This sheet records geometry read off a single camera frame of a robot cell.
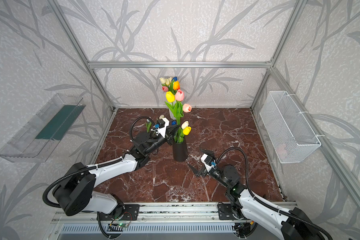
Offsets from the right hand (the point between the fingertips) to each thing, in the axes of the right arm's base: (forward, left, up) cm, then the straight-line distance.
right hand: (196, 151), depth 74 cm
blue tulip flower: (+11, +11, +9) cm, 18 cm away
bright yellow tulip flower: (+6, +4, +10) cm, 12 cm away
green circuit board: (-29, +36, -19) cm, 50 cm away
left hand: (+11, +8, +9) cm, 17 cm away
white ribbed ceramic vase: (+38, +18, -14) cm, 44 cm away
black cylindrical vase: (+4, +9, -9) cm, 13 cm away
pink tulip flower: (+33, +17, +13) cm, 39 cm away
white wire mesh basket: (0, -39, +15) cm, 42 cm away
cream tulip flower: (+10, +5, +9) cm, 15 cm away
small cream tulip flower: (+34, +35, -21) cm, 53 cm away
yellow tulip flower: (+38, +19, +15) cm, 45 cm away
